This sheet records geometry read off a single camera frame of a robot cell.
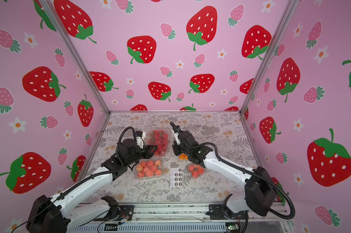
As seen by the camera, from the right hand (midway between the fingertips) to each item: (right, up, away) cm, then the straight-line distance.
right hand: (172, 143), depth 80 cm
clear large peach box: (-14, -16, +6) cm, 22 cm away
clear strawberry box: (-10, +2, +19) cm, 22 cm away
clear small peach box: (+14, -18, +6) cm, 23 cm away
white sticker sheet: (+2, -21, +6) cm, 22 cm away
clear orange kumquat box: (+6, -6, -7) cm, 11 cm away
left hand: (-8, -2, -1) cm, 8 cm away
